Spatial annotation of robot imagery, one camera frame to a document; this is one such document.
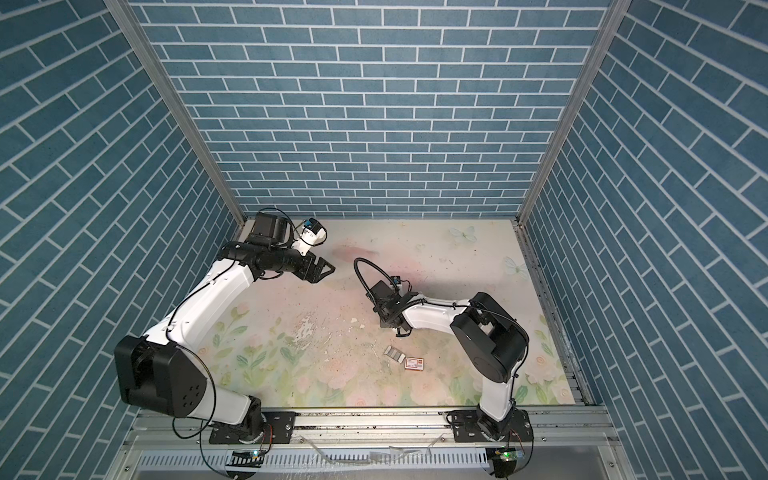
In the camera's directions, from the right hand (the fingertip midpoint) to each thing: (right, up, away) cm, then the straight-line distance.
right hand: (389, 313), depth 94 cm
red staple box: (+7, -11, -11) cm, 18 cm away
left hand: (-18, +17, -12) cm, 28 cm away
